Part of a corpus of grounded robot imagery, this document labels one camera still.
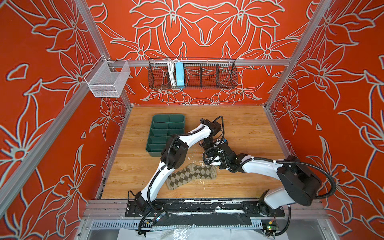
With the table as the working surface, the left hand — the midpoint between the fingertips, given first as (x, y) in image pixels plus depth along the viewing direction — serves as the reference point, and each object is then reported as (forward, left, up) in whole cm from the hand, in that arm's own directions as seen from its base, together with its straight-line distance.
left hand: (212, 155), depth 90 cm
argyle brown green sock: (-10, +10, -1) cm, 14 cm away
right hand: (+2, -3, 0) cm, 4 cm away
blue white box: (+36, +22, +33) cm, 54 cm away
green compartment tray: (+18, +34, +3) cm, 38 cm away
